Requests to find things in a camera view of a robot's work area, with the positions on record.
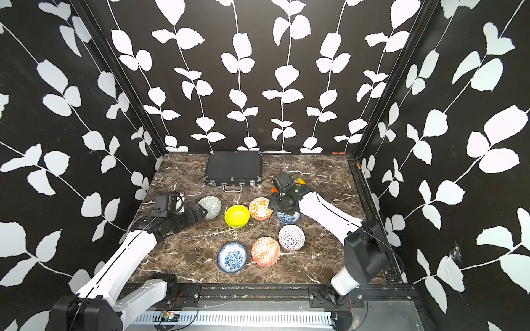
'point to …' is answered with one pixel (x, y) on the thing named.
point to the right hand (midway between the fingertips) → (272, 201)
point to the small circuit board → (169, 316)
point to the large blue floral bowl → (232, 257)
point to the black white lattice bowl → (292, 237)
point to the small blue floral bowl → (288, 219)
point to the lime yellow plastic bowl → (237, 216)
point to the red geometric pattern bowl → (266, 251)
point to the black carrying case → (234, 170)
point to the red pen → (339, 153)
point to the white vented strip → (292, 317)
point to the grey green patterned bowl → (212, 204)
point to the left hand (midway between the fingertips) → (200, 212)
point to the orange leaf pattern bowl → (259, 208)
